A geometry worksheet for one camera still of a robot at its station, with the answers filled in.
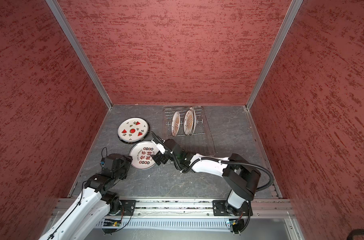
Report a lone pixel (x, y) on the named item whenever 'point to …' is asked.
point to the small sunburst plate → (175, 123)
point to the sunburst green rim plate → (188, 120)
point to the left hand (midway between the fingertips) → (132, 163)
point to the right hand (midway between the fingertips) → (156, 152)
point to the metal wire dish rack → (200, 143)
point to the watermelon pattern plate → (133, 130)
